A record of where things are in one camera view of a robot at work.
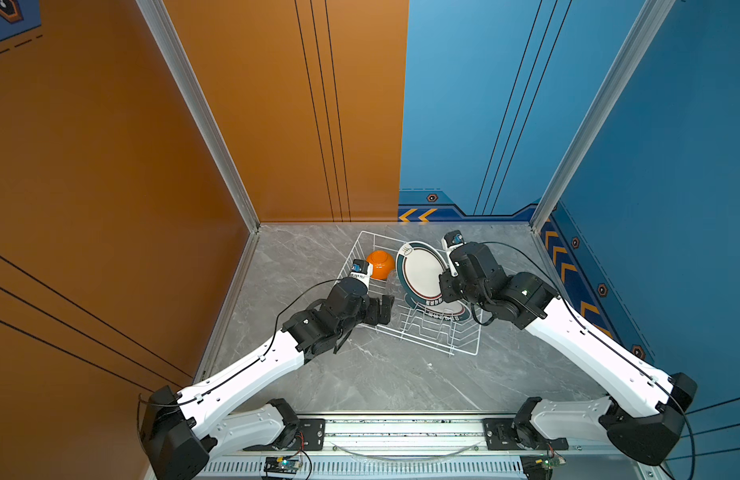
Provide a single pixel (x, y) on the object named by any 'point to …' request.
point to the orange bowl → (382, 263)
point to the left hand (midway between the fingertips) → (380, 293)
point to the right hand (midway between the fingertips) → (440, 274)
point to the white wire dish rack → (461, 336)
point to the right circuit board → (540, 466)
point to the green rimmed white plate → (419, 268)
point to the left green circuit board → (281, 465)
